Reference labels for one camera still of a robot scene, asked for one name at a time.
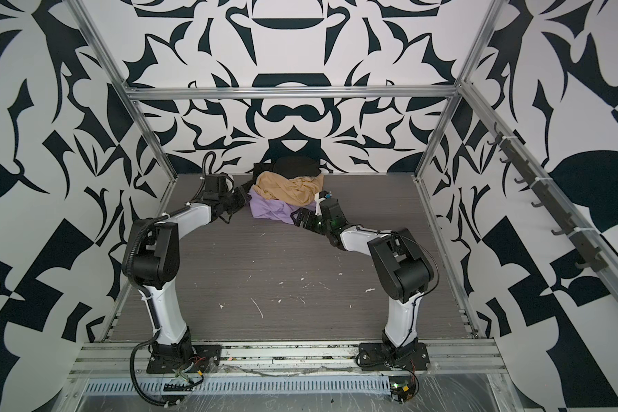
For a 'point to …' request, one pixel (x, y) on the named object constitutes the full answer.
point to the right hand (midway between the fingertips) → (300, 215)
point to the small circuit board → (402, 388)
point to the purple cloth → (274, 209)
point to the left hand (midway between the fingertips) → (252, 190)
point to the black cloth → (289, 166)
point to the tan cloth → (298, 191)
